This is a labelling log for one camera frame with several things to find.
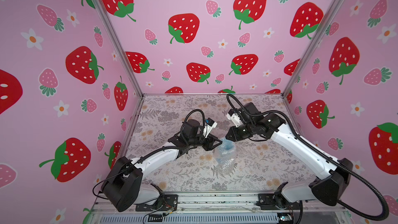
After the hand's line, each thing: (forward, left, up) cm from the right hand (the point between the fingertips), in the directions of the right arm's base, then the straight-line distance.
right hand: (225, 138), depth 73 cm
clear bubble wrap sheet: (-9, -2, -19) cm, 21 cm away
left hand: (+2, +2, -5) cm, 6 cm away
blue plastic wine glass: (-5, -1, -5) cm, 7 cm away
